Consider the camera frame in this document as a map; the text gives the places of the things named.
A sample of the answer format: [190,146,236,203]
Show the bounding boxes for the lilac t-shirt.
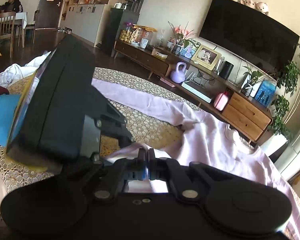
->
[91,79,300,239]

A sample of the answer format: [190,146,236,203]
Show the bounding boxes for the blue gloved left hand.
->
[0,94,20,147]

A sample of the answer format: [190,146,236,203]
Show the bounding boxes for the white garment pile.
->
[0,51,51,88]

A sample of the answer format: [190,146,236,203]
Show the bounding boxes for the white set-top box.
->
[181,81,213,103]

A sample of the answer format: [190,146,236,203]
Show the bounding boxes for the pink container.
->
[213,91,230,111]

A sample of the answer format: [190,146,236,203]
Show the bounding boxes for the purple watering can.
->
[170,62,186,84]

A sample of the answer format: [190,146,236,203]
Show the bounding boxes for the wooden tv cabinet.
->
[114,41,272,142]

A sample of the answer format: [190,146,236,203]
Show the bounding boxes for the white plant pot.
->
[260,134,288,157]

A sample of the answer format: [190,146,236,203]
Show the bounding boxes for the wooden dining chair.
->
[0,12,16,57]

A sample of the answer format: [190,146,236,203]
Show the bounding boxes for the black speaker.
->
[219,61,234,80]

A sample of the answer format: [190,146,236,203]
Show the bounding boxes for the framed photo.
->
[191,45,222,70]

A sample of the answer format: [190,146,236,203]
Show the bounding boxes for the black cabinet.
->
[101,8,140,56]

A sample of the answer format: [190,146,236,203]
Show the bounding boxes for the blue picture card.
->
[254,80,276,107]

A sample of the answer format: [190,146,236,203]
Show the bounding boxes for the seated man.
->
[0,0,23,13]

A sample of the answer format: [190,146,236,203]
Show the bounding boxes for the white standing air conditioner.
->
[275,130,300,180]

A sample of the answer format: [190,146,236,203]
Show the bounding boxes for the green potted plant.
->
[268,43,300,140]

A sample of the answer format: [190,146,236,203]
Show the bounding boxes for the black flat television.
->
[199,0,300,76]

